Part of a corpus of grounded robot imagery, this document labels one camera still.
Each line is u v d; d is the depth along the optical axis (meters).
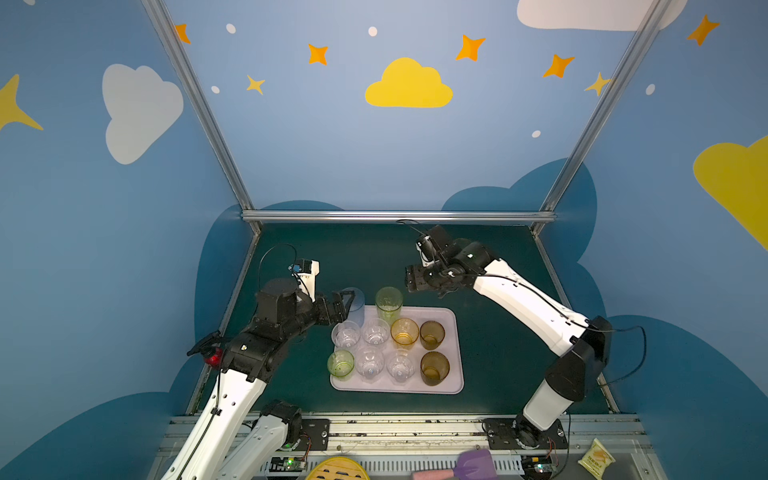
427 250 0.62
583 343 0.45
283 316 0.52
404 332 0.91
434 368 0.85
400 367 0.84
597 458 0.71
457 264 0.55
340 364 0.85
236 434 0.45
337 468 0.69
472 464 0.70
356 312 0.84
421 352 0.88
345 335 0.88
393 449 0.73
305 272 0.60
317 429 0.75
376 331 0.86
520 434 0.67
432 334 0.90
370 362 0.85
